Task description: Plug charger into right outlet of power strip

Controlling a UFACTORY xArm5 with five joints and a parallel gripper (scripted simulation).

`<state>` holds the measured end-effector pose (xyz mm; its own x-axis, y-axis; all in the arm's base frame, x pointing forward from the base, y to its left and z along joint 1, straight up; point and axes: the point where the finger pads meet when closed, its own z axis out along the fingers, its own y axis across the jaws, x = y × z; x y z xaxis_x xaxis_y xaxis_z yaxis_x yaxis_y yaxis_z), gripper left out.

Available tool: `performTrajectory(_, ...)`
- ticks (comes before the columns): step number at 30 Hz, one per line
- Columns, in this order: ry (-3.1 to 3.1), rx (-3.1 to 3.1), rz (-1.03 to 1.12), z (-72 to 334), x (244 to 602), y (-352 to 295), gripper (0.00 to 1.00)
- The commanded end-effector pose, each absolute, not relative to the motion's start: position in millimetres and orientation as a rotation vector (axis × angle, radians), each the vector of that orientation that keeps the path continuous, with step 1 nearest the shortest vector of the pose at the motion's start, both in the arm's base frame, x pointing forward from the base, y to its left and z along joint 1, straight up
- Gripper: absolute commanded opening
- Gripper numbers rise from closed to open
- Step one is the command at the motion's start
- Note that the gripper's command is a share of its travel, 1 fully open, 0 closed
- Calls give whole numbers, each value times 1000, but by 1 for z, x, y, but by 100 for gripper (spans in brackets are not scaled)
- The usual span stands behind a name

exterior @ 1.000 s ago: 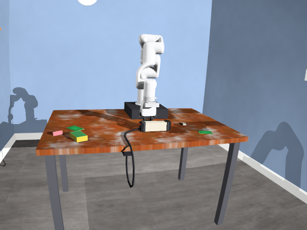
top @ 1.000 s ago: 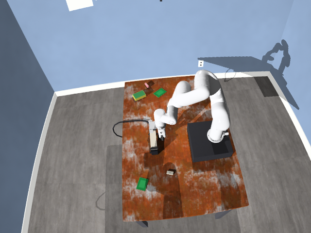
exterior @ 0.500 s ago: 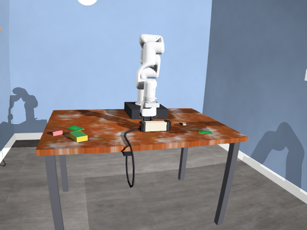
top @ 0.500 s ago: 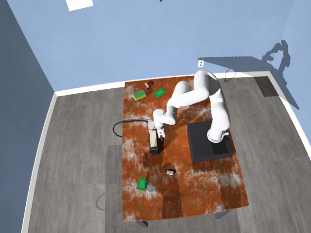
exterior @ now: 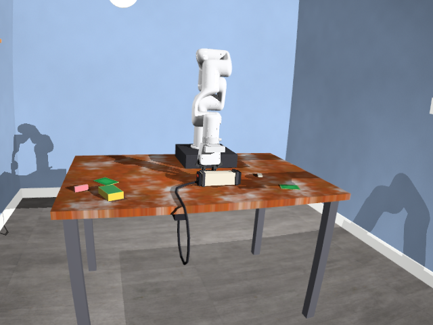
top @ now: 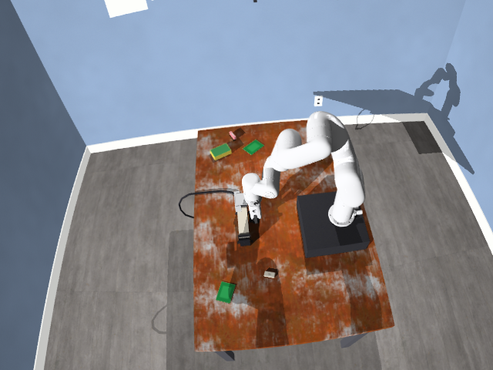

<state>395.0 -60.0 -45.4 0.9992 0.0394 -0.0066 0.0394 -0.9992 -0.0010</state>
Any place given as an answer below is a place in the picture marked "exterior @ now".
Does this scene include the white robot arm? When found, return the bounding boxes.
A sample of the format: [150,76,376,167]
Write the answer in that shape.
[191,49,232,152]

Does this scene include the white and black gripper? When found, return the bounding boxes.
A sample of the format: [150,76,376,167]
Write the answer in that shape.
[196,143,223,171]

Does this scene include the small pink block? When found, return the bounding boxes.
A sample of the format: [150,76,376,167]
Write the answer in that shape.
[74,184,88,192]

